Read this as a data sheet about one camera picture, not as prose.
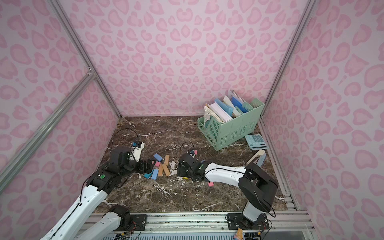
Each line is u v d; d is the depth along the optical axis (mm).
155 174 881
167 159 951
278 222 738
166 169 902
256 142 1007
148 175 879
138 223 724
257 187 441
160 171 899
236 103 965
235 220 725
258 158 929
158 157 954
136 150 676
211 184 845
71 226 411
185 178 874
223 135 885
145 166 678
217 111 863
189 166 652
